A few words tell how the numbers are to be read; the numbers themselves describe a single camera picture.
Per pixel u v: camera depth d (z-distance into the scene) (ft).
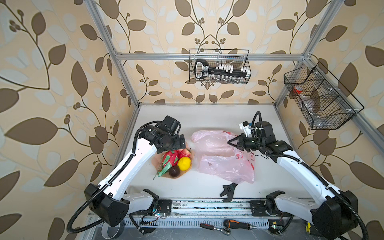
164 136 1.64
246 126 2.38
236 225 2.23
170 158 2.69
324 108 2.44
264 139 1.96
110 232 2.23
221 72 2.76
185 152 2.84
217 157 2.30
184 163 2.70
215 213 2.42
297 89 2.89
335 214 1.25
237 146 2.24
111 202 1.21
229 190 2.60
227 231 2.19
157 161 2.84
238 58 2.99
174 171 2.56
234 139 2.43
